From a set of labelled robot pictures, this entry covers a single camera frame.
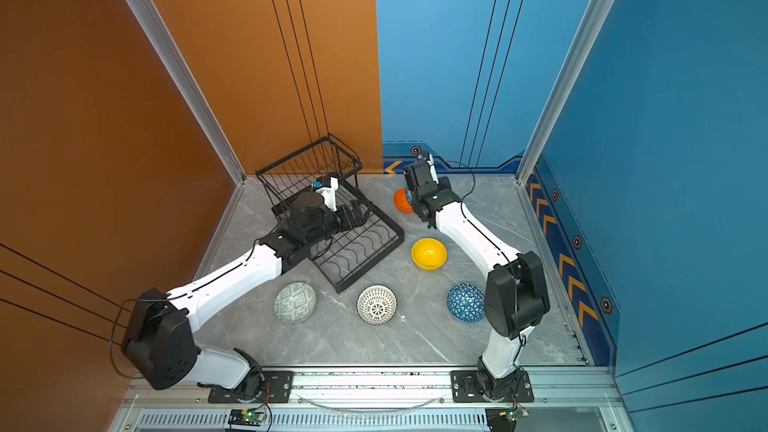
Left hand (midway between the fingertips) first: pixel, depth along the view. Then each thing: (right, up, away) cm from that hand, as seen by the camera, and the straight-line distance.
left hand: (365, 203), depth 80 cm
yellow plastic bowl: (+19, -16, +15) cm, 29 cm away
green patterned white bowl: (-21, -29, +7) cm, 37 cm away
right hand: (+21, +6, +8) cm, 23 cm away
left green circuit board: (-28, -51, -9) cm, 59 cm away
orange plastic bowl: (+10, +1, +28) cm, 29 cm away
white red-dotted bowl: (+3, -30, +6) cm, 30 cm away
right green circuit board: (+36, -49, -11) cm, 62 cm away
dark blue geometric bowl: (+29, -29, +7) cm, 41 cm away
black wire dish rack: (-8, -18, +17) cm, 26 cm away
